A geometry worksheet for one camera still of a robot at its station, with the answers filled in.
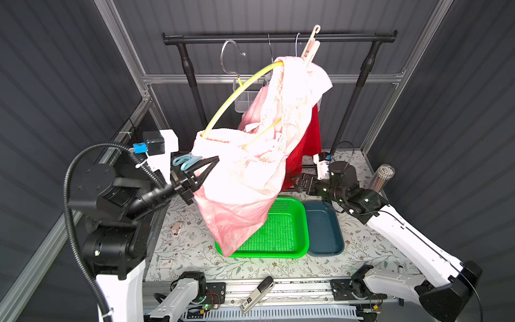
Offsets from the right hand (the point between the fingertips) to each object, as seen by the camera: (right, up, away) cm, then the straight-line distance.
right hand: (303, 178), depth 71 cm
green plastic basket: (-5, -26, +17) cm, 31 cm away
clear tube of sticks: (+38, 0, +15) cm, 41 cm away
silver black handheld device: (-14, -39, -1) cm, 41 cm away
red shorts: (+10, +17, +31) cm, 36 cm away
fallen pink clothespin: (-52, -23, +16) cm, 59 cm away
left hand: (-24, +5, -31) cm, 39 cm away
